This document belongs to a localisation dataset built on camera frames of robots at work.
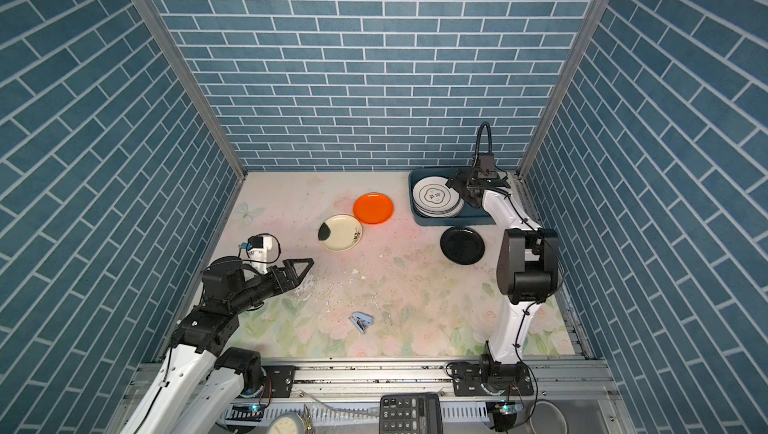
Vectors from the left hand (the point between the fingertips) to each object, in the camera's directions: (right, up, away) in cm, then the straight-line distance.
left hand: (306, 266), depth 74 cm
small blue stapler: (+13, -17, +8) cm, 23 cm away
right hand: (+42, +23, +24) cm, 53 cm away
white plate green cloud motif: (+36, +20, +37) cm, 55 cm away
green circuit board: (-14, -35, -2) cm, 38 cm away
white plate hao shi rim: (+42, +12, +31) cm, 53 cm away
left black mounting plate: (-6, -27, -1) cm, 28 cm away
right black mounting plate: (+41, -28, -1) cm, 50 cm away
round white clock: (-2, -33, -9) cm, 34 cm away
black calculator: (+26, -33, -6) cm, 42 cm away
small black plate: (+45, +1, +25) cm, 52 cm away
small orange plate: (+14, +14, +36) cm, 40 cm away
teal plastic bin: (+49, +10, +32) cm, 59 cm away
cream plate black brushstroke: (+3, +5, +29) cm, 29 cm away
